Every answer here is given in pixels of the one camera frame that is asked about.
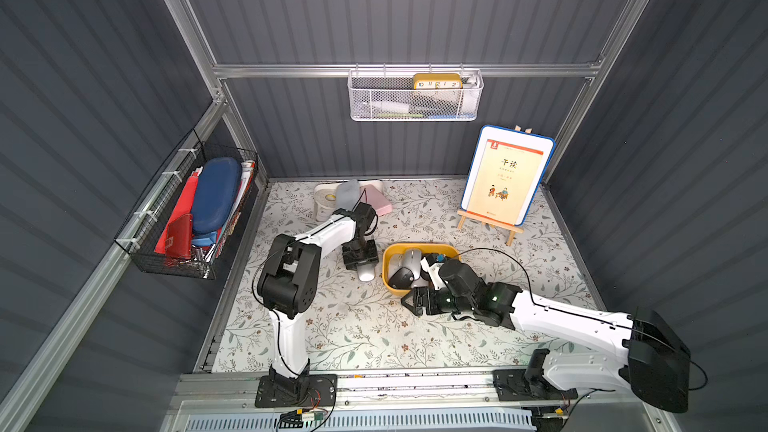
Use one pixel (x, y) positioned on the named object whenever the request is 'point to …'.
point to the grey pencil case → (347, 194)
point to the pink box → (370, 195)
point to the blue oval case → (217, 189)
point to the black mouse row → (402, 278)
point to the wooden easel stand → (512, 229)
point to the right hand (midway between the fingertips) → (415, 296)
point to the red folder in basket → (174, 239)
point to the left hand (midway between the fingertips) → (370, 265)
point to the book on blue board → (507, 175)
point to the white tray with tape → (325, 197)
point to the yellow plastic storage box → (445, 249)
